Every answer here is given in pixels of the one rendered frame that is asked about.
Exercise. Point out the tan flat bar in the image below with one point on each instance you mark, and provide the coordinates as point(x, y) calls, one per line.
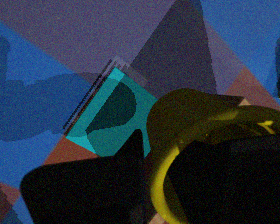
point(152, 215)

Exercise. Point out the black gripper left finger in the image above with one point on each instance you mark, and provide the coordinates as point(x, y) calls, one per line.
point(90, 183)

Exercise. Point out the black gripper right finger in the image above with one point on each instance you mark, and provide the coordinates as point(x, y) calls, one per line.
point(204, 175)

